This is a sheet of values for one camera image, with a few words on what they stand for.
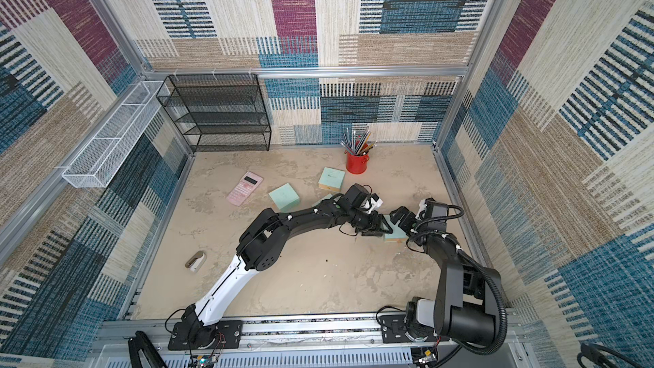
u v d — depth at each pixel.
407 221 0.81
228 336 0.73
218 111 1.08
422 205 0.85
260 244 0.62
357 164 1.09
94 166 0.70
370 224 0.83
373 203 0.83
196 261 0.86
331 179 1.05
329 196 1.01
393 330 0.73
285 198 0.99
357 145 1.08
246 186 1.05
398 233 0.86
